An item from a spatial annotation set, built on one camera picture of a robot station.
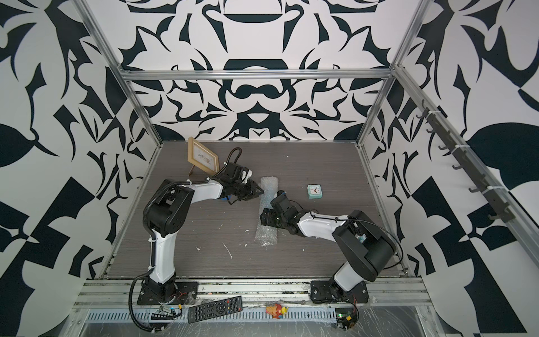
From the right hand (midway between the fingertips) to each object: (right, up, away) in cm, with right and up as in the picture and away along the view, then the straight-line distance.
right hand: (266, 214), depth 91 cm
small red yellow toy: (+4, -26, -22) cm, 34 cm away
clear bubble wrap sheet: (0, -6, -9) cm, 11 cm away
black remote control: (-16, -26, -21) cm, 37 cm away
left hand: (-2, +10, +7) cm, 12 cm away
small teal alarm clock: (+22, +9, +8) cm, 26 cm away
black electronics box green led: (+27, -30, -20) cm, 45 cm away
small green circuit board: (-33, -25, -22) cm, 47 cm away
